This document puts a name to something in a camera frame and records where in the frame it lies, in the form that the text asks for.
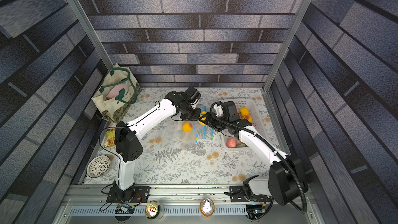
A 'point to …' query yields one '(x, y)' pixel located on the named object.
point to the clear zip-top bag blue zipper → (181, 132)
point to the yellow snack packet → (110, 134)
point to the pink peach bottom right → (231, 142)
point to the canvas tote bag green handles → (118, 91)
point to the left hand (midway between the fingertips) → (200, 118)
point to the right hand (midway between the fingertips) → (202, 120)
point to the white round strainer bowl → (98, 166)
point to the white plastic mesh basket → (251, 104)
